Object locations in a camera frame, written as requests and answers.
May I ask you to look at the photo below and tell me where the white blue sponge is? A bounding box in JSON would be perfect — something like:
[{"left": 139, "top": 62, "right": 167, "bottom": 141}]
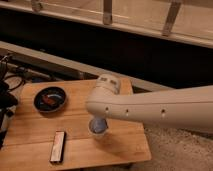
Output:
[{"left": 93, "top": 118, "right": 107, "bottom": 133}]

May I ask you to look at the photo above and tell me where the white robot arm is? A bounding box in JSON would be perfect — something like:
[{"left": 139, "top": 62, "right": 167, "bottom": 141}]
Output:
[{"left": 86, "top": 74, "right": 213, "bottom": 134}]

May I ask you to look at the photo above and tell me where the dark round bowl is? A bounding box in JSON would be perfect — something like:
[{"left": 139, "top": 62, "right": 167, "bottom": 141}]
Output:
[{"left": 34, "top": 86, "right": 67, "bottom": 113}]

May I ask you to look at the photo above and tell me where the metal bracket centre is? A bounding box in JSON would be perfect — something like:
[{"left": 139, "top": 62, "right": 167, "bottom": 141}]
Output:
[{"left": 103, "top": 0, "right": 113, "bottom": 25}]

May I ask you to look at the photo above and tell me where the metal bracket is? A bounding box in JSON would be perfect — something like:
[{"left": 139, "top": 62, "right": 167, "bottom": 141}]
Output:
[
  {"left": 162, "top": 0, "right": 182, "bottom": 36},
  {"left": 103, "top": 0, "right": 113, "bottom": 25},
  {"left": 31, "top": 0, "right": 42, "bottom": 12}
]

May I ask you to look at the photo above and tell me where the black cables and equipment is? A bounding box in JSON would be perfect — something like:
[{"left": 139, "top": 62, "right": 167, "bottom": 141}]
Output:
[{"left": 0, "top": 53, "right": 26, "bottom": 149}]

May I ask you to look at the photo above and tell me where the metal bracket right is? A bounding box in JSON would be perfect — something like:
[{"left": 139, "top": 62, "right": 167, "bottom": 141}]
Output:
[{"left": 162, "top": 0, "right": 182, "bottom": 36}]

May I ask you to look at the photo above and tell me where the metal bracket left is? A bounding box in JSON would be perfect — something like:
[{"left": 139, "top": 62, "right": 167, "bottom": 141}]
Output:
[{"left": 31, "top": 0, "right": 42, "bottom": 12}]

